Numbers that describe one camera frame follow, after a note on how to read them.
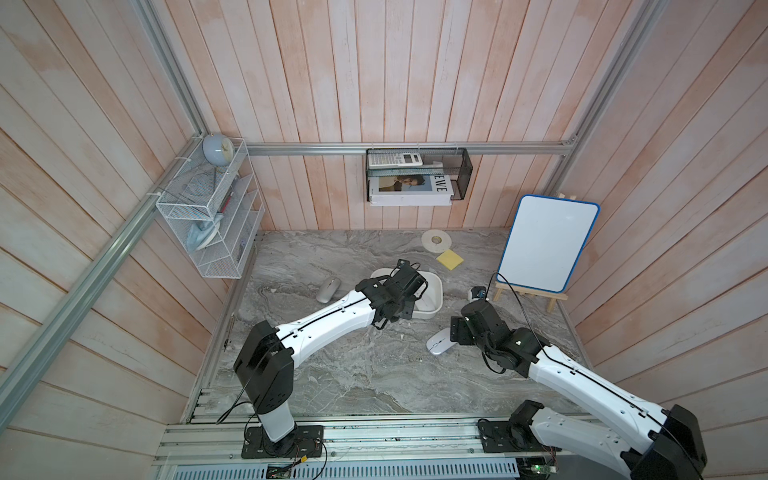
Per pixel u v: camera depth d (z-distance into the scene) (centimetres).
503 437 73
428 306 95
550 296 93
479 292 71
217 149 80
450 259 111
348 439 76
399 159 90
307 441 73
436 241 118
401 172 89
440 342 88
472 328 62
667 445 39
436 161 90
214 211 74
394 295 61
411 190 93
